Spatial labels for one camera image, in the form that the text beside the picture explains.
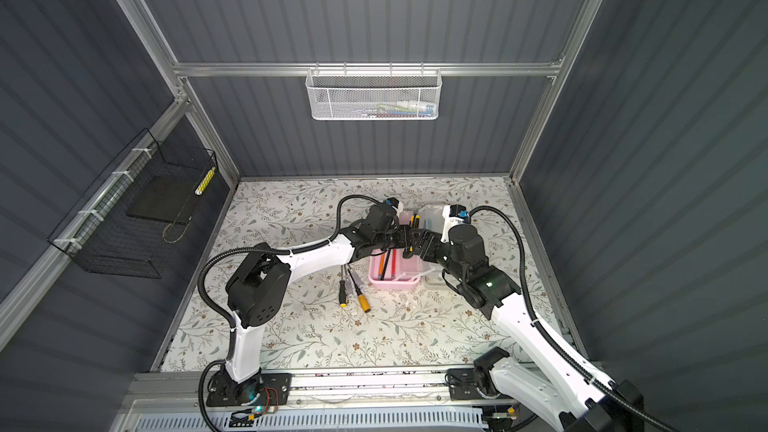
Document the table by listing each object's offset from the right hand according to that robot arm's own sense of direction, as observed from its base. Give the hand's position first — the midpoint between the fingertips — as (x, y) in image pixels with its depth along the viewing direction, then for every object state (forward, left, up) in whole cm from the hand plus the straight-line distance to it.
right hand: (423, 236), depth 75 cm
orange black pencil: (+4, +11, -23) cm, 26 cm away
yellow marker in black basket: (+15, +60, +6) cm, 62 cm away
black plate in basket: (+7, +65, +8) cm, 66 cm away
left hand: (+8, 0, -12) cm, 14 cm away
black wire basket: (0, +72, +7) cm, 73 cm away
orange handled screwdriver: (-7, +18, -22) cm, 29 cm away
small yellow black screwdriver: (-7, +23, -21) cm, 32 cm away
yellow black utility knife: (+11, +2, -11) cm, 16 cm away
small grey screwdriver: (-3, +20, -22) cm, 30 cm away
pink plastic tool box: (+2, +9, -22) cm, 24 cm away
